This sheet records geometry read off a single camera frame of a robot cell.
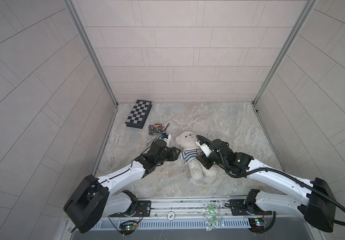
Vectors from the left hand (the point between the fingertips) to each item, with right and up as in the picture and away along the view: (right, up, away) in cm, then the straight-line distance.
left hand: (182, 150), depth 82 cm
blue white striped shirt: (+4, -2, -1) cm, 4 cm away
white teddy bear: (+3, +5, +5) cm, 7 cm away
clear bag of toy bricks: (-18, +11, +17) cm, 27 cm away
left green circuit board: (-24, -30, -17) cm, 42 cm away
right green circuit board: (+34, -31, -14) cm, 48 cm away
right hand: (+8, -2, -5) cm, 9 cm away
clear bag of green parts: (+15, -28, -12) cm, 34 cm away
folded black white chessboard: (-31, +20, +23) cm, 44 cm away
